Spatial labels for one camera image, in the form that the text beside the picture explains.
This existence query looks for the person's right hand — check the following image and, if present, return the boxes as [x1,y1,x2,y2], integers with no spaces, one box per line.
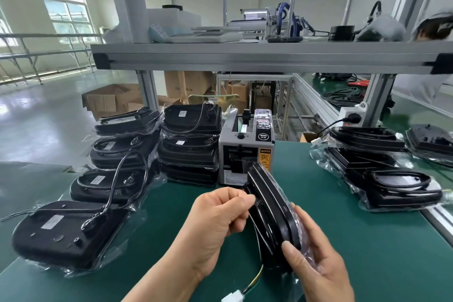
[282,204,356,302]

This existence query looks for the person's left hand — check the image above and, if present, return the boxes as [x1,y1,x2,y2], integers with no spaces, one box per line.
[170,187,257,281]

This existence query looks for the group of bagged black lamps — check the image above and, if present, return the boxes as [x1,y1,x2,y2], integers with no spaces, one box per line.
[311,126,450,213]

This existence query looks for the unbagged black lamps with cables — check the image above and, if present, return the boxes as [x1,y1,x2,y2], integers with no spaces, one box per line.
[405,123,453,168]

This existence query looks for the grey tape dispenser machine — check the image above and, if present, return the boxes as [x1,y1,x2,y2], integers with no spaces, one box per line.
[218,109,276,187]

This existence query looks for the white power socket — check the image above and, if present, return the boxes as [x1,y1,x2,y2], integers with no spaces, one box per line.
[342,106,365,128]

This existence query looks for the grey metal shelf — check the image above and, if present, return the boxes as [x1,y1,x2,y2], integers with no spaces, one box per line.
[91,40,453,75]

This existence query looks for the white flat scale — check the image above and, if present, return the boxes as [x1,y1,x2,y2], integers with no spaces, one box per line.
[168,27,245,44]

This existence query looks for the white handset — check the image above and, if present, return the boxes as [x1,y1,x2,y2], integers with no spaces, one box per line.
[149,24,169,43]

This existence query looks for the white box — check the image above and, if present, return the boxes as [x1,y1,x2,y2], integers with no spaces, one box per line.
[147,8,202,36]

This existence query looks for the black cup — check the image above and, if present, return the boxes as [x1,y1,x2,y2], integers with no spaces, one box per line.
[329,25,356,42]

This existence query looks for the grey metal railing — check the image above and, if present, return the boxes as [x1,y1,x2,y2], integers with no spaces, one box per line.
[0,32,107,85]

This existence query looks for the grey barcode scanner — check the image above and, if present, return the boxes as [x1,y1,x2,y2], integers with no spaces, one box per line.
[355,14,408,42]

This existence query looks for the aluminium table edge rail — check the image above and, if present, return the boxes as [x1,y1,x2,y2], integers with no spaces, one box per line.
[421,199,453,246]

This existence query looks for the bundle of black cables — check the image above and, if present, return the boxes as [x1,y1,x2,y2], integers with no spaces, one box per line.
[322,86,365,108]

